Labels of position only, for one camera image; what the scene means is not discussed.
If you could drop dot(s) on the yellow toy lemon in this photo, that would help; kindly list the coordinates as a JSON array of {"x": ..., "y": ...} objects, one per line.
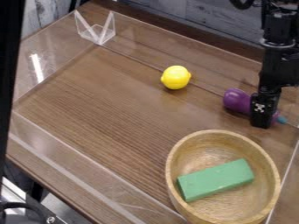
[{"x": 175, "y": 77}]

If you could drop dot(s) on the clear acrylic tray wall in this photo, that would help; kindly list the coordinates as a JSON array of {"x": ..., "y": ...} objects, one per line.
[{"x": 95, "y": 120}]

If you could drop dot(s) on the purple toy eggplant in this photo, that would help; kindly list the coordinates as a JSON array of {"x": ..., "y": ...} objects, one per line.
[{"x": 236, "y": 100}]

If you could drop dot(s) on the black vertical pole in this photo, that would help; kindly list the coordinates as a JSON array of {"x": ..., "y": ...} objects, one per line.
[{"x": 11, "y": 29}]

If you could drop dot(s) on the brown wooden bowl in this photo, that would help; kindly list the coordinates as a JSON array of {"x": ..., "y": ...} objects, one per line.
[{"x": 242, "y": 205}]

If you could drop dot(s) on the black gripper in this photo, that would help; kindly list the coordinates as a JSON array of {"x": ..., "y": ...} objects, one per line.
[{"x": 279, "y": 74}]

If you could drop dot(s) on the green rectangular block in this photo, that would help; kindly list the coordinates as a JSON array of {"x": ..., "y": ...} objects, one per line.
[{"x": 214, "y": 180}]

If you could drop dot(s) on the clear acrylic corner bracket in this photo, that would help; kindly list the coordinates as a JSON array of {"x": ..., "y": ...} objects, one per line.
[{"x": 99, "y": 34}]

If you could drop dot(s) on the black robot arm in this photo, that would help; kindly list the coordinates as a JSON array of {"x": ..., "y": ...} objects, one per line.
[{"x": 279, "y": 15}]

